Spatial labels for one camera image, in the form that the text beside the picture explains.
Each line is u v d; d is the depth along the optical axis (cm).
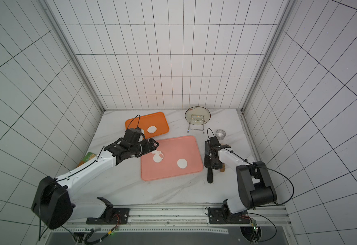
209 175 85
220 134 104
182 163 90
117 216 72
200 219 73
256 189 44
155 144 78
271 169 42
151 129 106
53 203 39
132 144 64
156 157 93
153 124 110
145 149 73
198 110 98
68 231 68
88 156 94
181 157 93
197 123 106
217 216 73
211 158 68
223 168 86
